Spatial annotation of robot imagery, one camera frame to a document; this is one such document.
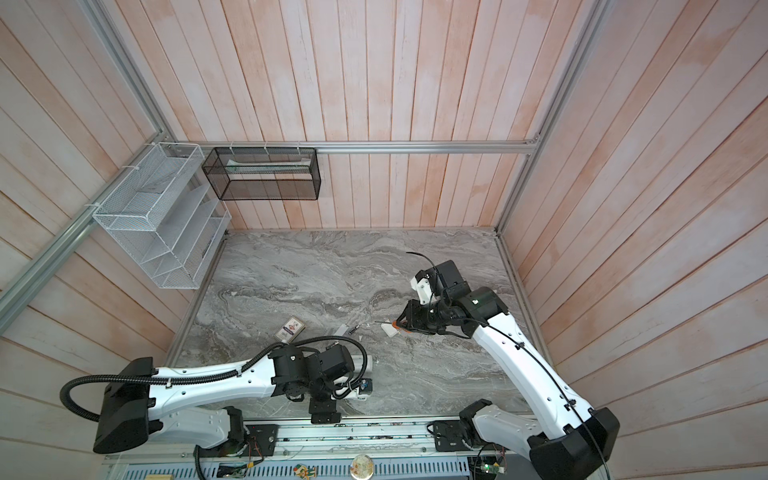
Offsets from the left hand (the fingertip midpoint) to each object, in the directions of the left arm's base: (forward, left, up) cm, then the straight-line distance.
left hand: (334, 401), depth 74 cm
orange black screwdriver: (+14, -15, +15) cm, 25 cm away
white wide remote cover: (+23, -15, -6) cm, 28 cm away
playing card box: (+21, +16, -4) cm, 27 cm away
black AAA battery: (+23, -4, -6) cm, 24 cm away
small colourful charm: (-14, +6, -5) cm, 16 cm away
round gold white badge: (-13, -8, -5) cm, 16 cm away
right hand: (+15, -17, +14) cm, 27 cm away
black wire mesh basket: (+71, +30, +18) cm, 79 cm away
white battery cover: (+23, 0, -6) cm, 23 cm away
